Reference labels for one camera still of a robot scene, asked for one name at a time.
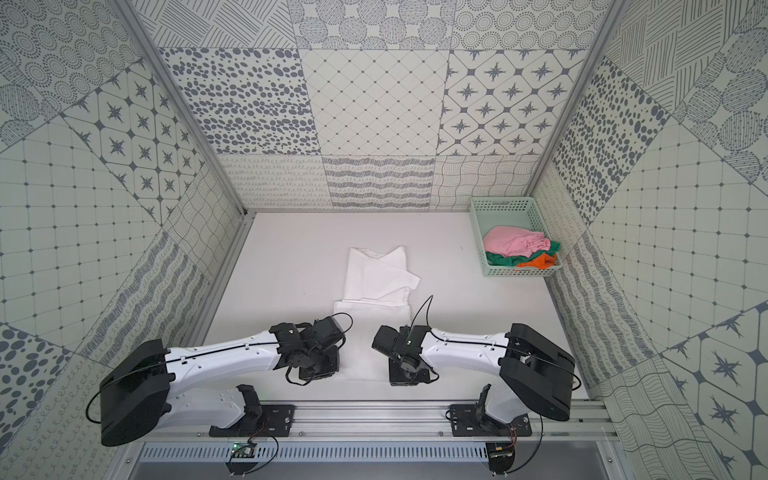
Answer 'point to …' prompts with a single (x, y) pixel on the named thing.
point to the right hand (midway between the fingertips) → (404, 380)
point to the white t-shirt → (376, 294)
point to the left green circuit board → (242, 450)
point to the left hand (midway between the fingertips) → (339, 363)
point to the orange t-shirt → (542, 262)
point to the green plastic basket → (486, 213)
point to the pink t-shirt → (514, 242)
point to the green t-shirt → (497, 259)
